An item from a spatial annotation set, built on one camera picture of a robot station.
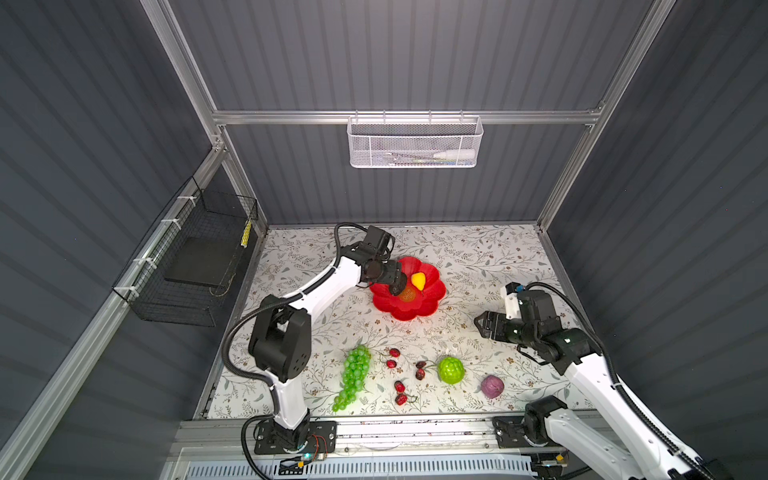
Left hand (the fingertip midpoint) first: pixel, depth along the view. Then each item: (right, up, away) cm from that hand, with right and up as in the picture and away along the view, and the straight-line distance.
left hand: (390, 273), depth 91 cm
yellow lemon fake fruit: (+9, -2, +9) cm, 13 cm away
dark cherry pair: (+8, -27, -8) cm, 29 cm away
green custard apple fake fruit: (+16, -25, -12) cm, 32 cm away
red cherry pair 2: (+3, -32, -12) cm, 35 cm away
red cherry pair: (+1, -23, -4) cm, 23 cm away
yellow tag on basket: (-41, +12, -8) cm, 43 cm away
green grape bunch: (-10, -26, -11) cm, 30 cm away
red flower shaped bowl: (+7, -10, +7) cm, 14 cm away
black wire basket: (-53, +18, -8) cm, 56 cm away
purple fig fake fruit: (+27, -28, -14) cm, 41 cm away
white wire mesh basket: (+7, +48, +21) cm, 53 cm away
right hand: (+27, -13, -12) cm, 32 cm away
